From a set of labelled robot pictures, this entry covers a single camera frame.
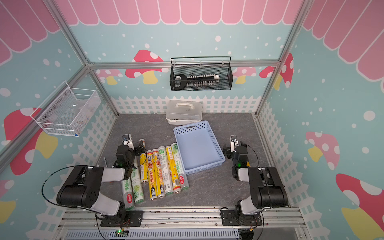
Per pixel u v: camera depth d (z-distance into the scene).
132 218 0.74
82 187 0.46
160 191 0.79
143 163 0.92
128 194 0.79
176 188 0.81
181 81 0.90
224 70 0.92
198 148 1.00
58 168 0.45
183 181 0.83
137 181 0.82
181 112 1.06
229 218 0.74
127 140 0.80
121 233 0.73
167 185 0.81
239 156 0.71
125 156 0.71
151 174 0.85
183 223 0.74
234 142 0.78
